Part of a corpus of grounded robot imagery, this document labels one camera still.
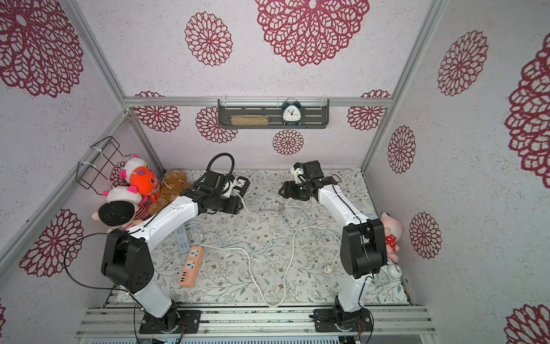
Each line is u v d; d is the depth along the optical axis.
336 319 0.66
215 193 0.69
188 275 0.81
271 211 1.03
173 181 1.05
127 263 0.45
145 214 0.95
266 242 0.94
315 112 0.92
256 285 0.80
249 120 0.88
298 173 0.83
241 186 0.87
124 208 0.81
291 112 0.90
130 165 0.96
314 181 0.66
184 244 0.90
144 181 0.87
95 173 0.76
